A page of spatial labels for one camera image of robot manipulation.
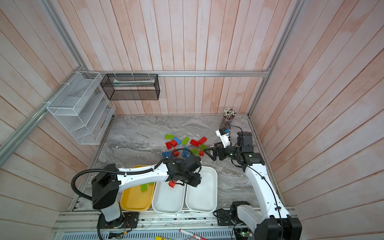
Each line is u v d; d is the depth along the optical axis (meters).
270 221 0.38
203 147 0.99
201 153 0.96
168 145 1.01
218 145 0.77
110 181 0.50
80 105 0.73
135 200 0.73
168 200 0.82
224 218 0.73
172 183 0.84
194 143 1.01
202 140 1.04
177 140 1.04
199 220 0.74
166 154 0.95
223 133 0.66
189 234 0.69
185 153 0.96
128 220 0.73
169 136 1.07
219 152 0.65
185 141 1.04
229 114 0.96
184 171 0.61
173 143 1.01
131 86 1.05
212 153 0.67
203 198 0.82
